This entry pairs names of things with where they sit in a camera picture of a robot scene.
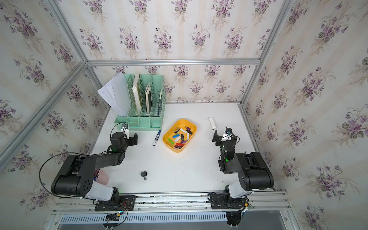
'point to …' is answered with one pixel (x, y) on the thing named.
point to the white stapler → (212, 123)
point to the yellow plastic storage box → (182, 123)
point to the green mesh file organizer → (145, 121)
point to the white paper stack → (116, 91)
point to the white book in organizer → (137, 90)
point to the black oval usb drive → (178, 129)
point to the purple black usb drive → (189, 130)
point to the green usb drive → (170, 141)
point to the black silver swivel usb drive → (182, 137)
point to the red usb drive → (179, 144)
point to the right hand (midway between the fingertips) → (225, 131)
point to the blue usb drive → (176, 135)
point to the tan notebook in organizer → (148, 96)
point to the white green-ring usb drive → (184, 131)
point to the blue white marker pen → (156, 138)
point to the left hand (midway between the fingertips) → (129, 133)
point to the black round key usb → (143, 174)
